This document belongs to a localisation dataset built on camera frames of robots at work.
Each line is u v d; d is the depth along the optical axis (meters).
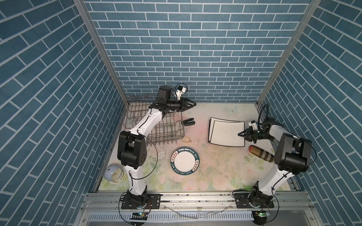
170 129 1.05
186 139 0.98
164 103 0.70
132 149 0.50
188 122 1.05
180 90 0.79
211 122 1.04
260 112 1.20
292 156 0.51
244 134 0.91
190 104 0.81
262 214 0.71
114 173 0.76
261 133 0.80
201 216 0.71
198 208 0.72
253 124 0.90
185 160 0.85
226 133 0.97
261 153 0.88
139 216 0.72
